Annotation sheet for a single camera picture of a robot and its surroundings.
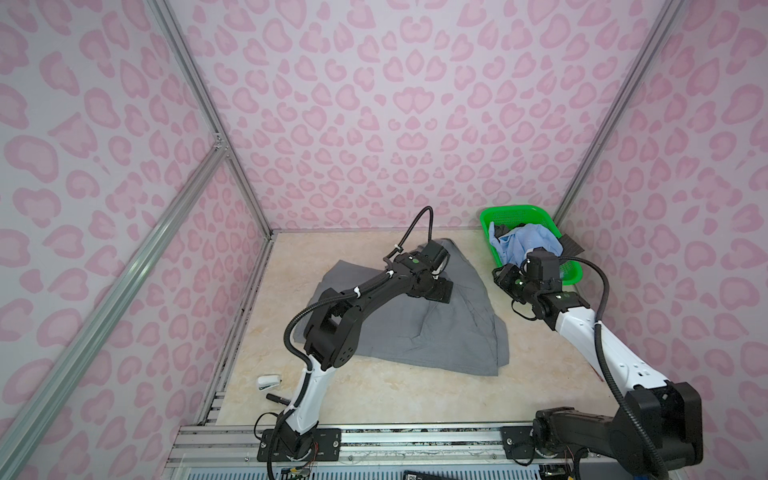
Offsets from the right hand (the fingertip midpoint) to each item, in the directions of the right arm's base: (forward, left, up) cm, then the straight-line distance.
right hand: (497, 271), depth 84 cm
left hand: (0, +14, -10) cm, 17 cm away
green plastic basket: (+37, -20, -13) cm, 44 cm away
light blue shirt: (+15, -10, -6) cm, 19 cm away
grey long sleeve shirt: (-11, +8, -18) cm, 22 cm away
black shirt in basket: (+17, -29, -9) cm, 35 cm away
